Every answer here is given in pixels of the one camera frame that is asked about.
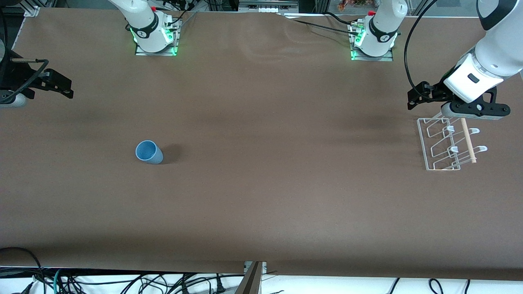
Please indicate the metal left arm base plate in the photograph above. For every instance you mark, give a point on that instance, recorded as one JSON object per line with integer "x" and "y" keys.
{"x": 380, "y": 58}

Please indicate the brown table cover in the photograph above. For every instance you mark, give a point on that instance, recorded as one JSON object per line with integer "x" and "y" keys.
{"x": 261, "y": 163}

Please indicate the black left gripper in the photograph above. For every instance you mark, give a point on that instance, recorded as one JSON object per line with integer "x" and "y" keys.
{"x": 435, "y": 91}

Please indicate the white power strip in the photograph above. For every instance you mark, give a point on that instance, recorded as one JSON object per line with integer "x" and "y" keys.
{"x": 267, "y": 9}

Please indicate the blue plastic cup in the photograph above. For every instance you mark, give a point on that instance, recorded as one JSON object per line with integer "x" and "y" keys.
{"x": 153, "y": 157}

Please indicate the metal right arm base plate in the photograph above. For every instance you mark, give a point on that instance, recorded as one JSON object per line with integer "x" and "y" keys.
{"x": 163, "y": 53}

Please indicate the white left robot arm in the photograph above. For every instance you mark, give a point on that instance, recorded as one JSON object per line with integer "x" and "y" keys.
{"x": 498, "y": 53}

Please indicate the silver metal bracket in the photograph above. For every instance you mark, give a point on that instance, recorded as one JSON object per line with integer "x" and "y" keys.
{"x": 263, "y": 267}

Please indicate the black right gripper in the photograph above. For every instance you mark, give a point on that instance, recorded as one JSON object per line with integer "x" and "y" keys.
{"x": 16, "y": 77}

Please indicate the aluminium frame profile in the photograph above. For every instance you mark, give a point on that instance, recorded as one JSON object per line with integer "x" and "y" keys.
{"x": 32, "y": 10}

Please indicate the orange red item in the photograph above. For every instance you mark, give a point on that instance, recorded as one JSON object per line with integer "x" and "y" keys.
{"x": 351, "y": 4}

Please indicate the brown angled post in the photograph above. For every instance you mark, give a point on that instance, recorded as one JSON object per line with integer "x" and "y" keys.
{"x": 250, "y": 281}

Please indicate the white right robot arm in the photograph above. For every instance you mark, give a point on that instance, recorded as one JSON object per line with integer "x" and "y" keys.
{"x": 143, "y": 20}

